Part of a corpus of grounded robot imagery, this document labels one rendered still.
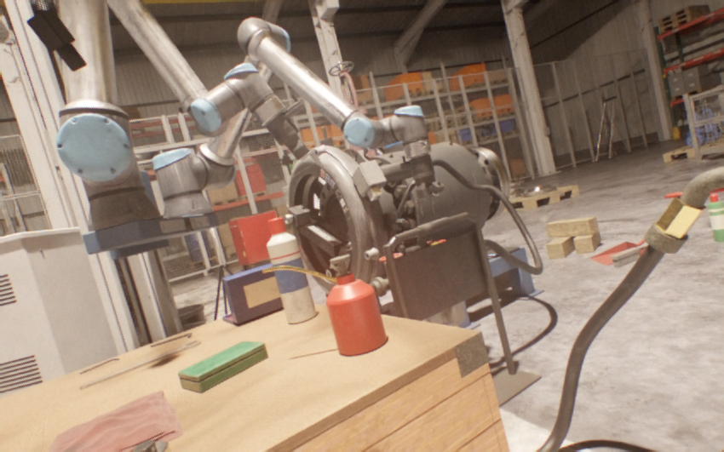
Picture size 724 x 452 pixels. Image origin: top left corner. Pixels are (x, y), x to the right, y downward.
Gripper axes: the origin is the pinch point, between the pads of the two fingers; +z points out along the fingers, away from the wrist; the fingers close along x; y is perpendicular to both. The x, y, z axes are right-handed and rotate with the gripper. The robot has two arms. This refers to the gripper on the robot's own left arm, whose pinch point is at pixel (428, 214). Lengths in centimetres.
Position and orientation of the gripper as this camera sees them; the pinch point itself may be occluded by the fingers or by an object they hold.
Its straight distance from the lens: 154.2
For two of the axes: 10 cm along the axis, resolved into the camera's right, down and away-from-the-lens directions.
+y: 5.2, -0.7, -8.5
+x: 8.2, -2.5, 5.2
